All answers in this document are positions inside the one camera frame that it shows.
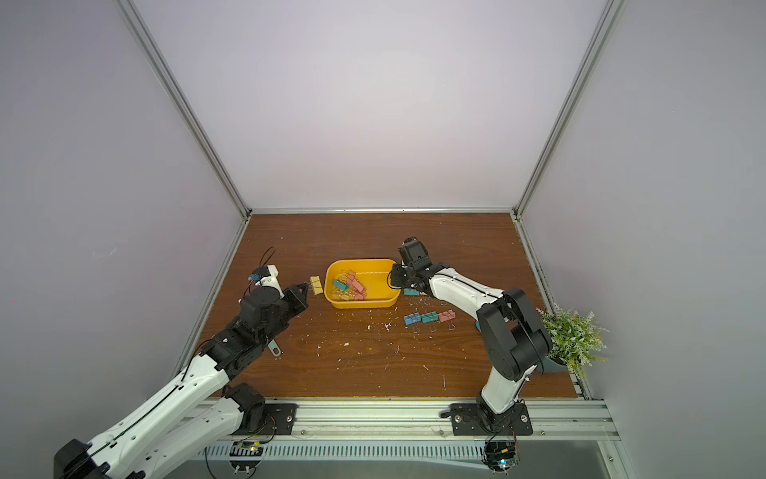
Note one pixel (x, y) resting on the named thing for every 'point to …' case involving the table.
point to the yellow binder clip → (317, 286)
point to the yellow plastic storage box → (373, 274)
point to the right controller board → (500, 455)
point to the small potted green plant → (576, 339)
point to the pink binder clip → (447, 315)
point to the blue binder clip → (412, 318)
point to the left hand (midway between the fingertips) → (313, 283)
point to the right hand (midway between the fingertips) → (396, 269)
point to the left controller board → (245, 455)
